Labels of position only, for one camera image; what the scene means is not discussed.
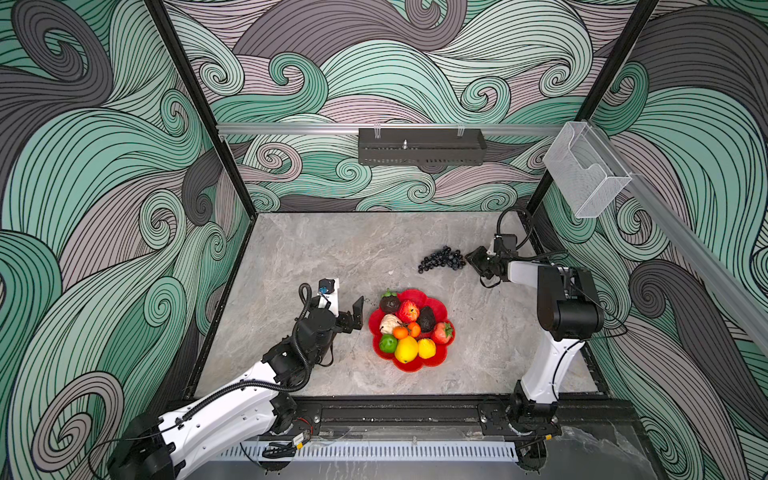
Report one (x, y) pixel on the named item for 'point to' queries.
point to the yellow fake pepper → (426, 348)
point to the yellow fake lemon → (406, 349)
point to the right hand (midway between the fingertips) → (469, 255)
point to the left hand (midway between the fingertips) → (348, 294)
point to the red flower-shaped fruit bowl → (420, 299)
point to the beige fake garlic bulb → (388, 323)
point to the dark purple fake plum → (389, 302)
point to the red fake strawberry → (443, 332)
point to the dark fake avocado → (427, 319)
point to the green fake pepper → (388, 343)
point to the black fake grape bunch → (453, 259)
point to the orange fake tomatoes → (402, 332)
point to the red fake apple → (408, 312)
